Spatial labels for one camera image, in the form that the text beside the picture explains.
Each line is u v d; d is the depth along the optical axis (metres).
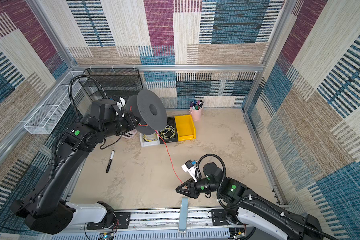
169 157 0.97
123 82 1.06
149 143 0.97
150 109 0.65
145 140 0.99
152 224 0.73
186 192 0.65
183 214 0.75
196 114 1.09
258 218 0.51
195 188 0.60
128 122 0.56
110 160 0.94
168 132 1.02
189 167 0.64
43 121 0.70
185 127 1.08
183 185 0.64
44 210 0.37
